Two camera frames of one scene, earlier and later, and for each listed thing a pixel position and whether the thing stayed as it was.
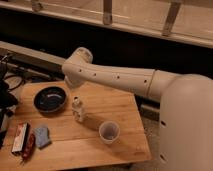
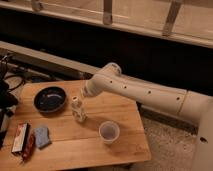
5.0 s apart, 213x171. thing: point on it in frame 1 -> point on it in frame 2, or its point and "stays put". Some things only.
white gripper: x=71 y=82 -> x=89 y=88
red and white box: x=20 y=138 stays put
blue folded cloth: x=42 y=137 stays put
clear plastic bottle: x=77 y=108 stays put
